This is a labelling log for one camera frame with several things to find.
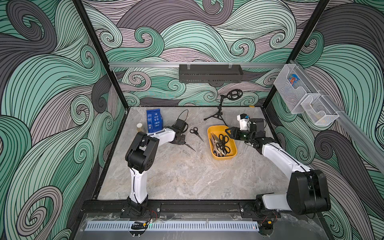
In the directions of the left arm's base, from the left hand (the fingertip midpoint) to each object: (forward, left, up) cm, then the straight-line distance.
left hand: (179, 139), depth 100 cm
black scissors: (0, -30, +1) cm, 30 cm away
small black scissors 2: (+8, -11, -2) cm, 14 cm away
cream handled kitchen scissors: (-3, -24, +1) cm, 24 cm away
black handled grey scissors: (-8, -31, +1) cm, 32 cm away
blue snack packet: (+14, +19, +3) cm, 24 cm away
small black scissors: (-4, -7, -1) cm, 8 cm away
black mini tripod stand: (+18, -35, +25) cm, 47 cm away
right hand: (-3, -31, +15) cm, 35 cm away
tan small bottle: (+4, +26, +9) cm, 27 cm away
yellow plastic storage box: (+6, -26, +3) cm, 27 cm away
